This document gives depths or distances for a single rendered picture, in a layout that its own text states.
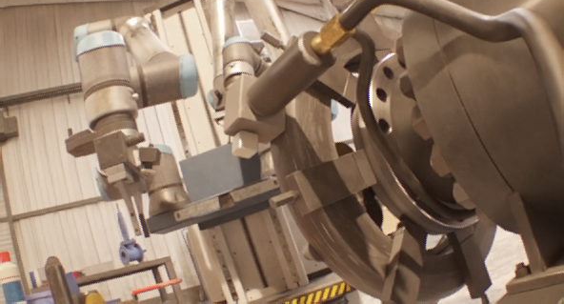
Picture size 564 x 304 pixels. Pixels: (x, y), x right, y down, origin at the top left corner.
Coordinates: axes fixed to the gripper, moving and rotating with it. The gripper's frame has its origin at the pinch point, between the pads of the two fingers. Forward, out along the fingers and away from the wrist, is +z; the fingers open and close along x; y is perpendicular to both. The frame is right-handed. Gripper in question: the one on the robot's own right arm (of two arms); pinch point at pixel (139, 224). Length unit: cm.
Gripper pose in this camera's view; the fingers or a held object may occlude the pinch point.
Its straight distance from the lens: 69.6
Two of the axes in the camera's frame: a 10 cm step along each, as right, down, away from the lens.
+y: 9.5, -3.1, 1.1
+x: -0.4, 2.5, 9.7
